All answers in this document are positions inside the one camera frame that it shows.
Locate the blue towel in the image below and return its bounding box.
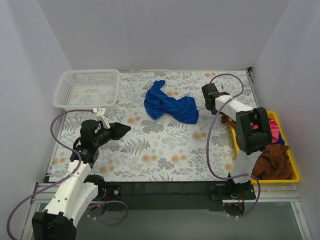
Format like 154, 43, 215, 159
144, 80, 199, 124

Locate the brown towel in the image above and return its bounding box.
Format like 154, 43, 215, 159
221, 113, 294, 180

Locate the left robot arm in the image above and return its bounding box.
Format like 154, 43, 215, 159
31, 119, 131, 240

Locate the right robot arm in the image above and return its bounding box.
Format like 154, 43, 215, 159
201, 83, 273, 200

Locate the white plastic basket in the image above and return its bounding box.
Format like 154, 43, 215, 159
53, 69, 120, 110

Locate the pink towel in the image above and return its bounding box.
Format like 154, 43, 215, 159
252, 119, 281, 145

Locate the purple towel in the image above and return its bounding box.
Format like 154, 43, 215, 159
276, 132, 285, 145

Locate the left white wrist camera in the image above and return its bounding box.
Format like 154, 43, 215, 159
92, 107, 111, 129

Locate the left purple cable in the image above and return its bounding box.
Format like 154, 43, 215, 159
6, 107, 130, 240

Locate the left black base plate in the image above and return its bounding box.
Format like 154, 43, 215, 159
93, 183, 122, 202

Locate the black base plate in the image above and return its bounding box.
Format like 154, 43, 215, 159
206, 183, 256, 200
93, 183, 122, 202

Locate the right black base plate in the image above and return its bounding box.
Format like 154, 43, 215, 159
206, 183, 256, 200

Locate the aluminium frame rail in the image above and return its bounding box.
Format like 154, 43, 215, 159
31, 183, 301, 204

